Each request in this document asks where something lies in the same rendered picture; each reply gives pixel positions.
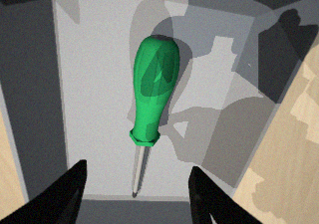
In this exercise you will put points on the green-handled screwdriver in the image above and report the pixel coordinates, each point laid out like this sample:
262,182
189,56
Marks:
155,73

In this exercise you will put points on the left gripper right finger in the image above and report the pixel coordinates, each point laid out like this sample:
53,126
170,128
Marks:
207,198

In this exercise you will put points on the grey square tray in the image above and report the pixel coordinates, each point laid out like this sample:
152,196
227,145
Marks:
67,93

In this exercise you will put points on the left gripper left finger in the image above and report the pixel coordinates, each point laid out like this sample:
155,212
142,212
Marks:
48,206

